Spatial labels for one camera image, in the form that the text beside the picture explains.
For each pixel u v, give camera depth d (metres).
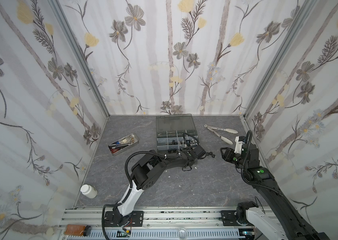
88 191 0.75
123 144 1.02
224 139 1.04
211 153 0.98
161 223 0.73
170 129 1.35
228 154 0.70
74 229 0.67
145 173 0.53
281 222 0.48
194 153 0.75
